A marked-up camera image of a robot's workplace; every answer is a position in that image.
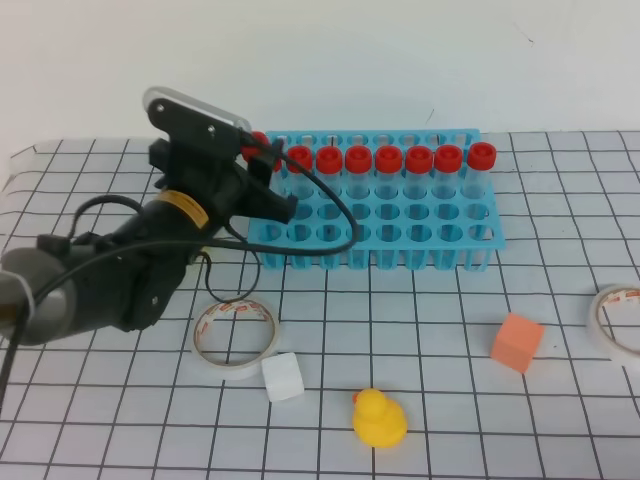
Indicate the orange foam cube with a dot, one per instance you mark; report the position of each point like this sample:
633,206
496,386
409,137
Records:
517,342

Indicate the blue test tube rack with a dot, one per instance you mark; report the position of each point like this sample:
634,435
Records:
399,231

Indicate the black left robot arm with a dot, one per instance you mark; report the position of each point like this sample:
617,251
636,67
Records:
74,283

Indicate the white foam cube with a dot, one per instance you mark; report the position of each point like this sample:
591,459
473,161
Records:
282,377

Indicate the red-capped clear test tube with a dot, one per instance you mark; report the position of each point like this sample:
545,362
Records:
249,152

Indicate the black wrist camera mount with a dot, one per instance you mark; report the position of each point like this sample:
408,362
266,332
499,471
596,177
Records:
195,124

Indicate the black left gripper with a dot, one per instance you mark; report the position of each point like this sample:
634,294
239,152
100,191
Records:
209,191

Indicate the white tape roll right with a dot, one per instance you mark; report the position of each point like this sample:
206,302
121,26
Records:
600,328

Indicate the yellow rubber duck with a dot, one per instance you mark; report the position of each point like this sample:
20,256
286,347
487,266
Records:
378,420

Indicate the white black-grid cloth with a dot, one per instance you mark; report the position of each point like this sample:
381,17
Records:
112,405

